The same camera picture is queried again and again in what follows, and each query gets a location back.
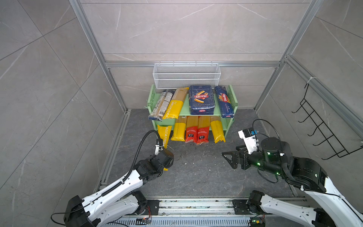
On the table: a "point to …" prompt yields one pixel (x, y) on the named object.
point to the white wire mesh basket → (181, 75)
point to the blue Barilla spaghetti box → (226, 107)
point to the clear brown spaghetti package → (161, 105)
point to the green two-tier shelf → (227, 122)
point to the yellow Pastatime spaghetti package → (173, 108)
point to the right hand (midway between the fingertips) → (231, 151)
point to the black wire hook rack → (325, 132)
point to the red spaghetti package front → (203, 133)
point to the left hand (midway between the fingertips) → (166, 153)
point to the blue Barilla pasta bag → (202, 100)
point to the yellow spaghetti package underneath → (164, 132)
